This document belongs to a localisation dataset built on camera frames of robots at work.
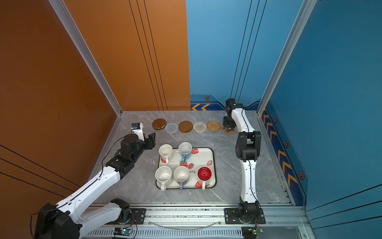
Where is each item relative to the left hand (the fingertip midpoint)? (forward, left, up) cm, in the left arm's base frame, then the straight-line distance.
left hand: (150, 132), depth 80 cm
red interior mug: (-15, -30, -19) cm, 39 cm away
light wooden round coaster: (+21, -17, -20) cm, 33 cm away
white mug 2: (-15, -6, -19) cm, 26 cm away
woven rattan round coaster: (+23, -38, -21) cm, 49 cm away
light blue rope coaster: (+20, -7, -21) cm, 30 cm away
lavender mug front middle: (-15, -16, -20) cm, 30 cm away
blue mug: (0, -18, -16) cm, 24 cm away
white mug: (-1, -6, -16) cm, 17 cm away
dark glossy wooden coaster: (+24, +3, -21) cm, 33 cm away
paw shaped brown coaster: (+18, -49, -21) cm, 56 cm away
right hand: (+18, -48, -15) cm, 53 cm away
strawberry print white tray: (-3, -28, -22) cm, 36 cm away
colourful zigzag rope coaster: (+21, -27, -20) cm, 40 cm away
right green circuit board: (-42, -51, -23) cm, 70 cm away
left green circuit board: (-42, +9, -23) cm, 49 cm away
